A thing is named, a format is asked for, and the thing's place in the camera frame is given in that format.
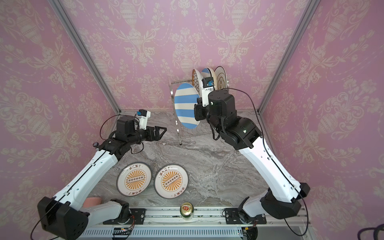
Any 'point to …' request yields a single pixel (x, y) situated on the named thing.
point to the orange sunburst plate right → (171, 181)
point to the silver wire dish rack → (203, 129)
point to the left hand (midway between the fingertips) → (160, 129)
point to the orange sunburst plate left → (134, 179)
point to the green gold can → (186, 210)
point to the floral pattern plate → (196, 81)
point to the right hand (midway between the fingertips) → (199, 98)
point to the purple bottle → (95, 144)
